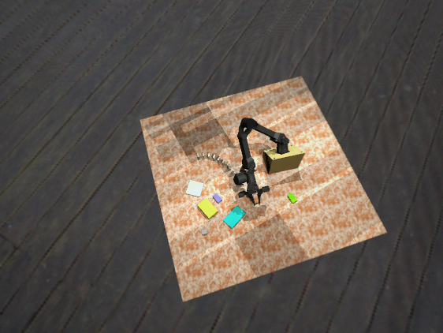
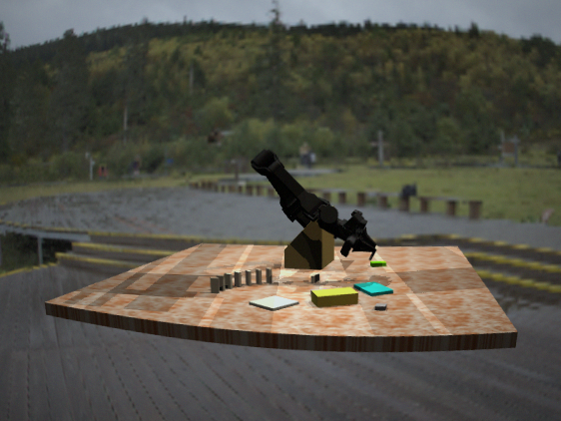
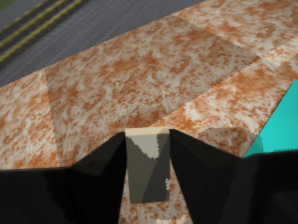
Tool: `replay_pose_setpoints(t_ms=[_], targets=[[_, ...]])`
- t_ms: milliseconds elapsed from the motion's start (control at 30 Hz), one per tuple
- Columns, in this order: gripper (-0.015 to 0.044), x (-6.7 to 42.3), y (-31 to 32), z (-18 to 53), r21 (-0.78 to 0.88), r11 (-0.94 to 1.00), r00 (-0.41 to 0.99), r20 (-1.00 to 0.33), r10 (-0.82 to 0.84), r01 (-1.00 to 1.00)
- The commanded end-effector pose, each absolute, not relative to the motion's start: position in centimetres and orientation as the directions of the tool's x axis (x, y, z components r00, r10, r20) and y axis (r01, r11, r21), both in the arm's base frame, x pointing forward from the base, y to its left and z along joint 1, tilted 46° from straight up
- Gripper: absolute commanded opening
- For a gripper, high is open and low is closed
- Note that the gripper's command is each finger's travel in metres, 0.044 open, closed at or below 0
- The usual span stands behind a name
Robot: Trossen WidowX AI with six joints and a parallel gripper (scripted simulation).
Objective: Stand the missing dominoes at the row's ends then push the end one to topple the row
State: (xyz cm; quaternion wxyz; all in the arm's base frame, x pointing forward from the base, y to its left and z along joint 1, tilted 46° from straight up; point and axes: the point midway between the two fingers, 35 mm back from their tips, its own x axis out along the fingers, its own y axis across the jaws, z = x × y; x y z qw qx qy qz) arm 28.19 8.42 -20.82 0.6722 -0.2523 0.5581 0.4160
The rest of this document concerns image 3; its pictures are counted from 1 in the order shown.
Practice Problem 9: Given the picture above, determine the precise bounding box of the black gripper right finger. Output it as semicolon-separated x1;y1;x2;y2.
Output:
169;129;298;224

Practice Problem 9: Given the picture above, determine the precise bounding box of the beige rectangular block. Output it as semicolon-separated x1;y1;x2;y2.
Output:
125;126;170;205

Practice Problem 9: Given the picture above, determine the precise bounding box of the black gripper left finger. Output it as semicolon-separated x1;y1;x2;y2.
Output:
0;132;127;224

